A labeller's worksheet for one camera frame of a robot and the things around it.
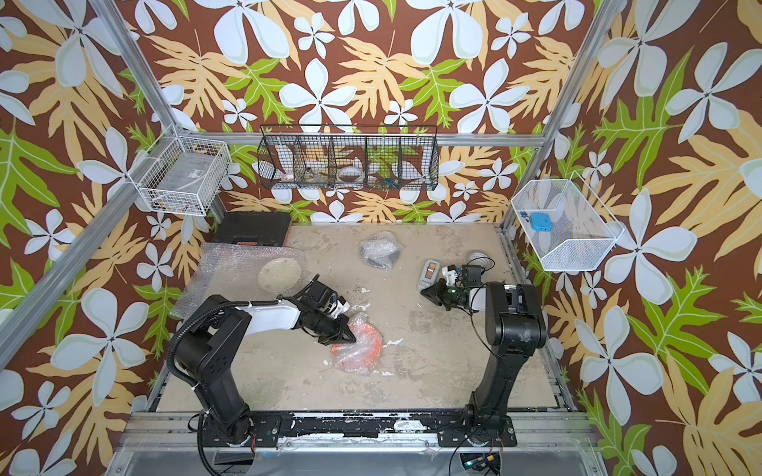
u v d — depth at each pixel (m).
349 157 0.98
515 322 0.53
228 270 1.05
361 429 0.75
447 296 0.89
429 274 1.01
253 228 1.18
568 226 0.83
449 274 0.96
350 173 0.99
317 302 0.77
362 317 0.91
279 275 1.03
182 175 0.86
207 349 0.48
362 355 0.84
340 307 0.88
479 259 1.08
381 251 1.08
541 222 0.86
